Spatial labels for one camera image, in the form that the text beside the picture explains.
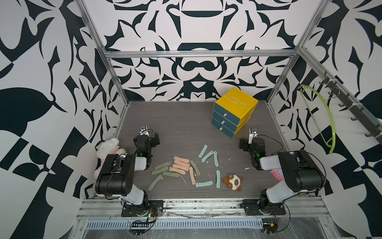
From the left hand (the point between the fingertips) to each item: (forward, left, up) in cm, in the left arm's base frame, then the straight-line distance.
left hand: (145, 132), depth 94 cm
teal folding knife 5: (-30, -34, -7) cm, 46 cm away
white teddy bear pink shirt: (-9, +19, +1) cm, 21 cm away
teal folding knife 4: (-24, -42, -7) cm, 49 cm away
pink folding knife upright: (-25, -28, -8) cm, 38 cm away
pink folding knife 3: (-22, -19, -8) cm, 30 cm away
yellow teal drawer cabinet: (+2, -52, +14) cm, 54 cm away
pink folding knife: (-17, -21, -8) cm, 29 cm away
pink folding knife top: (-16, -23, -7) cm, 29 cm away
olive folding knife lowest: (-28, -7, -8) cm, 30 cm away
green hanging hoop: (-21, -90, +22) cm, 95 cm away
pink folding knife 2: (-20, -21, -7) cm, 30 cm away
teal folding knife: (-12, -34, -7) cm, 37 cm away
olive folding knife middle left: (-22, -9, -7) cm, 25 cm away
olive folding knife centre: (-24, -16, -8) cm, 29 cm away
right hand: (-3, -66, -3) cm, 66 cm away
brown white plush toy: (-30, -49, -4) cm, 58 cm away
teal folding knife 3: (-16, -43, -8) cm, 46 cm away
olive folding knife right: (-19, -29, -7) cm, 36 cm away
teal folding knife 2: (-14, -37, -7) cm, 41 cm away
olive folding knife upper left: (-19, -11, -7) cm, 23 cm away
